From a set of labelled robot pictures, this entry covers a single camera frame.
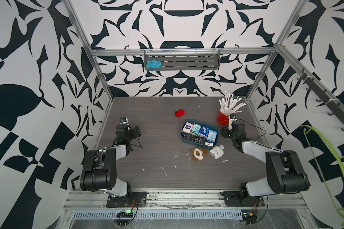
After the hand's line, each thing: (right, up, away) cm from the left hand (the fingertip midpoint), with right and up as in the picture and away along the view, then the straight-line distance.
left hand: (128, 126), depth 95 cm
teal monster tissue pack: (+45, -2, +1) cm, 45 cm away
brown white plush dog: (+45, -16, -8) cm, 48 cm away
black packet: (+39, -6, -2) cm, 40 cm away
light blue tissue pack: (+54, -7, -3) cm, 54 cm away
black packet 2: (+46, -8, -5) cm, 47 cm away
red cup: (+63, +4, +5) cm, 63 cm away
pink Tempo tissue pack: (+39, -1, +1) cm, 39 cm away
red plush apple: (+34, +8, +14) cm, 38 cm away
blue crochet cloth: (+17, +39, -3) cm, 43 cm away
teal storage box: (+55, 0, +2) cm, 55 cm away
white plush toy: (+56, -15, -8) cm, 59 cm away
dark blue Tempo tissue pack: (+50, -3, -1) cm, 50 cm away
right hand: (+65, +1, 0) cm, 65 cm away
